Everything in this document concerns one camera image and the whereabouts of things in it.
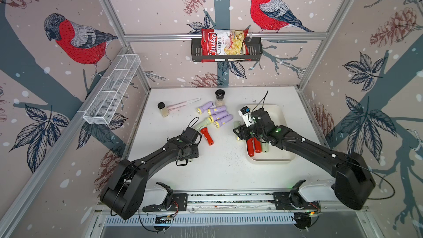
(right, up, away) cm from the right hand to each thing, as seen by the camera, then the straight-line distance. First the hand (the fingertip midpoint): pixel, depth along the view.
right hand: (237, 127), depth 83 cm
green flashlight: (+2, 0, +13) cm, 13 cm away
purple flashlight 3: (-5, +2, +18) cm, 19 cm away
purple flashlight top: (-21, +8, +21) cm, 31 cm away
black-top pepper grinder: (-9, +17, +18) cm, 27 cm away
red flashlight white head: (-18, -4, +12) cm, 22 cm away
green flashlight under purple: (-17, 0, +15) cm, 23 cm away
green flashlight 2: (+16, -12, +4) cm, 20 cm away
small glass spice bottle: (-44, +8, +18) cm, 48 cm away
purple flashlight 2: (-10, +4, +18) cm, 21 cm away
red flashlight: (+8, -12, +5) cm, 15 cm away
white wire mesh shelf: (-62, +11, -12) cm, 64 cm away
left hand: (-22, -13, +5) cm, 26 cm away
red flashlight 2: (+12, -11, +4) cm, 16 cm away
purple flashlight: (-11, +8, +22) cm, 26 cm away
